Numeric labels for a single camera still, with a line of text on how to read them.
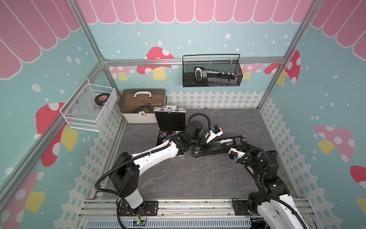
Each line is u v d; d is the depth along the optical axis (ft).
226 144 2.48
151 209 2.41
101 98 2.60
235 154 2.08
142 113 3.27
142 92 3.35
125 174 1.43
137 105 3.13
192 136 2.00
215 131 2.10
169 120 3.18
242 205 2.44
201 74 2.93
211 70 3.01
